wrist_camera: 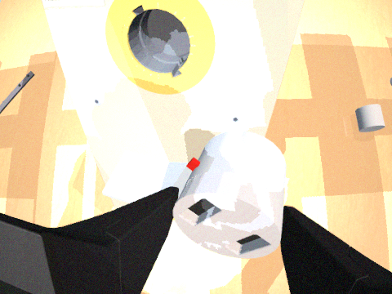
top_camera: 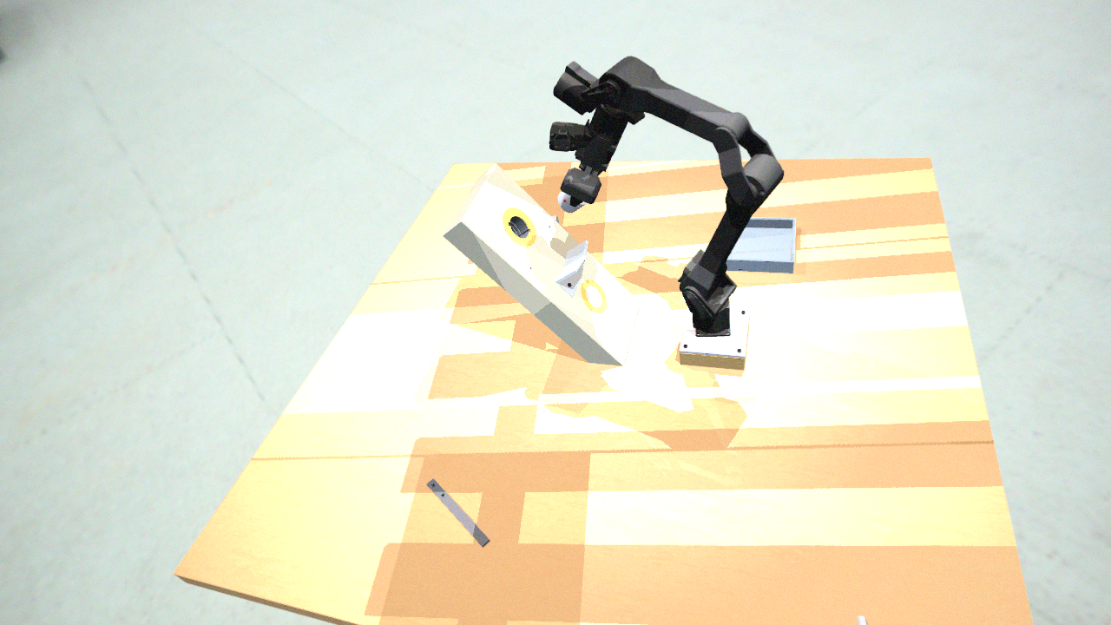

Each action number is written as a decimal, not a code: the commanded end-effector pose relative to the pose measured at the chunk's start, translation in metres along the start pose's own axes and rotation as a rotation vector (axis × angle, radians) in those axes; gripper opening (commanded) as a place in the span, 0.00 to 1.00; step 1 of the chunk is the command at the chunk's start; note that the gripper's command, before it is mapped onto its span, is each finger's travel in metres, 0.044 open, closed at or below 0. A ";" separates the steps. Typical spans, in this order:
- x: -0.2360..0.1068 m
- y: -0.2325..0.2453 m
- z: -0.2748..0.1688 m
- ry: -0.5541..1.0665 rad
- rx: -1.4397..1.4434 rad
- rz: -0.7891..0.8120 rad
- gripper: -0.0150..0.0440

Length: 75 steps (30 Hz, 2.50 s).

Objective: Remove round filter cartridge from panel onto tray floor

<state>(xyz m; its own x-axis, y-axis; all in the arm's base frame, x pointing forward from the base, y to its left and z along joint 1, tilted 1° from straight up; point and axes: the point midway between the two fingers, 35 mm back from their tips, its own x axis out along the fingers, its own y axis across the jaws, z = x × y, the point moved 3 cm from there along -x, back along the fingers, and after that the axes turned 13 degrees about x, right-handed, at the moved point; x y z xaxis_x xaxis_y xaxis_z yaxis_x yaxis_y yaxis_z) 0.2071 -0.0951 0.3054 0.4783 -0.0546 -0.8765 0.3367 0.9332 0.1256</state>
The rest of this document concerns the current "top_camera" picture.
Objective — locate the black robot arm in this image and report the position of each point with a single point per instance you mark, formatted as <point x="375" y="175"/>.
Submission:
<point x="621" y="95"/>

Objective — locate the white cylinder with two slots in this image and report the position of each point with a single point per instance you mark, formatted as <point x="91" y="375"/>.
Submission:
<point x="564" y="202"/>

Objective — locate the cream service panel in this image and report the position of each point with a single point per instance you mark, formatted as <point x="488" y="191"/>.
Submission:
<point x="511" y="238"/>

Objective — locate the grey flat bar with two pins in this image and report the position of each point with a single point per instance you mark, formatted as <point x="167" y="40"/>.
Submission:
<point x="458" y="513"/>

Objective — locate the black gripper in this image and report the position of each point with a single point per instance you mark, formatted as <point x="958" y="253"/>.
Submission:
<point x="584" y="184"/>

